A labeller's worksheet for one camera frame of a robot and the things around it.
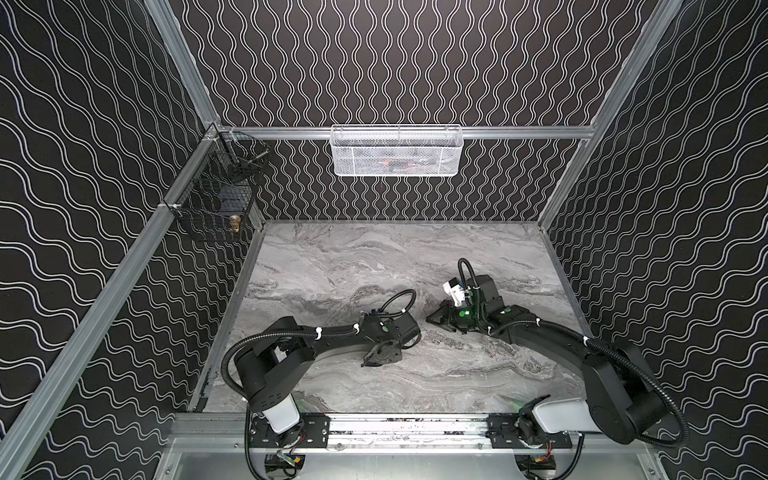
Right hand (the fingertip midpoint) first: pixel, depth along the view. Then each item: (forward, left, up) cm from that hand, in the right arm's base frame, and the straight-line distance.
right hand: (428, 320), depth 84 cm
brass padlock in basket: (+16, +52, +23) cm, 59 cm away
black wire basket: (+34, +68, +16) cm, 77 cm away
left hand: (-9, +8, -7) cm, 14 cm away
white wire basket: (+77, +9, +7) cm, 78 cm away
